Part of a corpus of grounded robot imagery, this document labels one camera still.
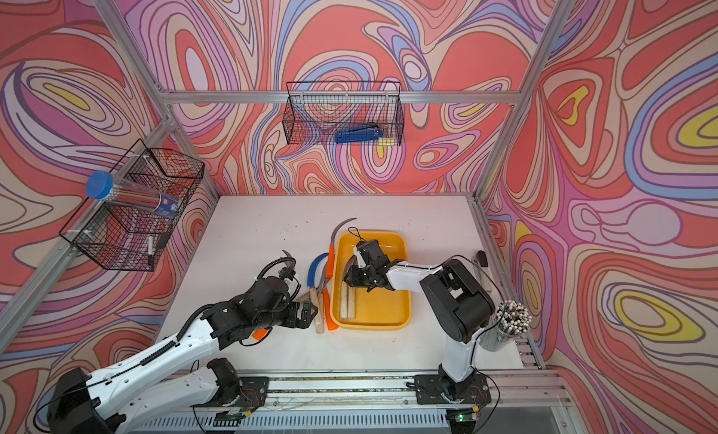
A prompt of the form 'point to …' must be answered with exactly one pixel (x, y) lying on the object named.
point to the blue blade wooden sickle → (310, 280)
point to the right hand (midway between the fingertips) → (350, 285)
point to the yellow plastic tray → (377, 309)
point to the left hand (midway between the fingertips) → (309, 310)
